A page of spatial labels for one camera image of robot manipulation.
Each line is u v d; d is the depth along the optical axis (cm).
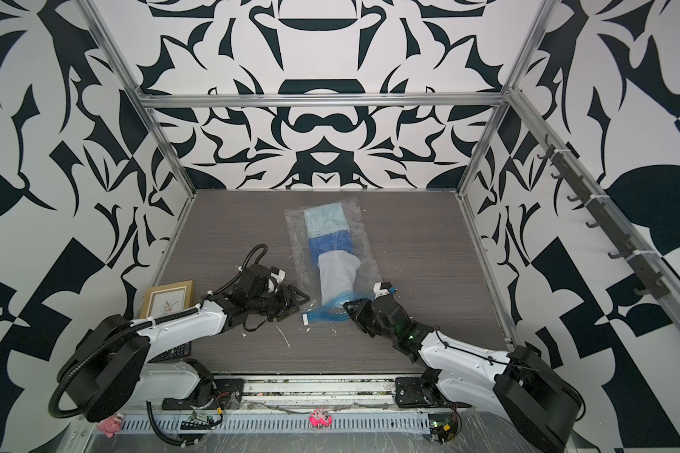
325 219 108
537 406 42
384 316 64
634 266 51
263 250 75
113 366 42
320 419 70
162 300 90
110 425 68
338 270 87
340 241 100
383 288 80
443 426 71
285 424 71
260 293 71
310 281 90
